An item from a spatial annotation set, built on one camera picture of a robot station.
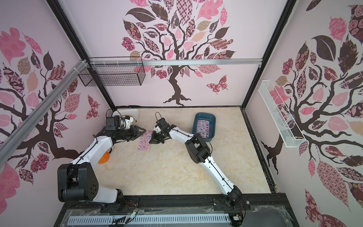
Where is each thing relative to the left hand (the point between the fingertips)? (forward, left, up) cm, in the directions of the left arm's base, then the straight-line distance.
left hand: (143, 133), depth 85 cm
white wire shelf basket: (-4, -76, +17) cm, 78 cm away
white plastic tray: (+34, +19, -18) cm, 43 cm away
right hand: (+2, 0, -15) cm, 15 cm away
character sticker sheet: (+15, -40, -15) cm, 45 cm away
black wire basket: (+78, +48, -9) cm, 92 cm away
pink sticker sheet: (+2, +4, -16) cm, 16 cm away
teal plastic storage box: (+22, -46, -10) cm, 52 cm away
